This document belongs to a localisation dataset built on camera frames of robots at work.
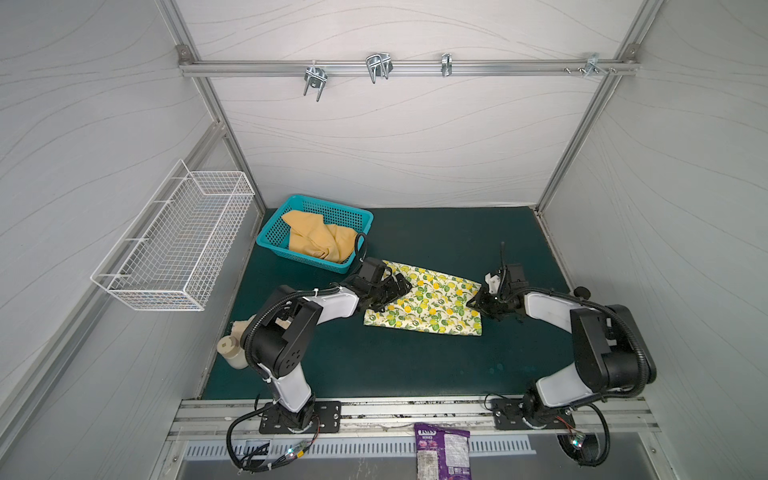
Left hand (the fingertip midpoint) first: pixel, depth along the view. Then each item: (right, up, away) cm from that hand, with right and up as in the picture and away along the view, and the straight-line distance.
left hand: (408, 287), depth 92 cm
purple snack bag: (+6, -33, -26) cm, 43 cm away
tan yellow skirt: (-35, +17, +15) cm, 41 cm away
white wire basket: (-57, +12, -24) cm, 63 cm away
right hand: (+21, -4, +1) cm, 22 cm away
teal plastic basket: (-47, +16, +12) cm, 51 cm away
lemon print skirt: (+9, -5, +1) cm, 10 cm away
